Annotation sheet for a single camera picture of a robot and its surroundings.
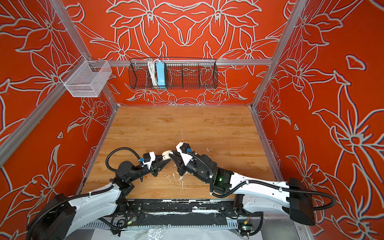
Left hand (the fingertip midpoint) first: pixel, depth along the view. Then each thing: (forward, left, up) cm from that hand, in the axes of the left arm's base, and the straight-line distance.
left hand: (168, 157), depth 70 cm
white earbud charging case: (0, +1, +2) cm, 2 cm away
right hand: (-2, -1, +7) cm, 7 cm away
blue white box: (+46, +10, +15) cm, 50 cm away
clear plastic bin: (+44, +58, +12) cm, 74 cm away
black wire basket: (+55, -1, +11) cm, 56 cm away
